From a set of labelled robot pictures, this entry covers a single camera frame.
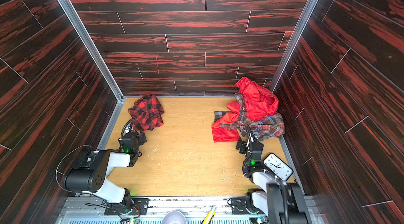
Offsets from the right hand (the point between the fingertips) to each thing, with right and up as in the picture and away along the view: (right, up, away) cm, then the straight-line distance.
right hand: (252, 139), depth 89 cm
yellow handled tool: (-26, -32, -18) cm, 45 cm away
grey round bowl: (-42, -31, -20) cm, 56 cm away
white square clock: (+12, -14, -5) cm, 20 cm away
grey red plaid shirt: (+12, +7, +2) cm, 14 cm away
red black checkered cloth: (-65, +15, +12) cm, 68 cm away
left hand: (-71, +2, +6) cm, 71 cm away
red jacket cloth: (+9, +21, +13) cm, 26 cm away
